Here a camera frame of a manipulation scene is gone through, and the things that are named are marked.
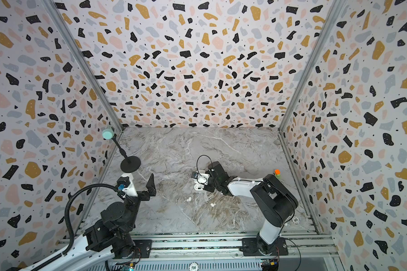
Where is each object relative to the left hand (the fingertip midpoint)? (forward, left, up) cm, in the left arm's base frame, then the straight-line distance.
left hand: (144, 174), depth 69 cm
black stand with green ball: (+21, +20, -24) cm, 38 cm away
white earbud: (-1, -16, -25) cm, 30 cm away
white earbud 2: (-4, -28, -25) cm, 38 cm away
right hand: (+10, -22, -20) cm, 31 cm away
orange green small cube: (+13, -66, -24) cm, 71 cm away
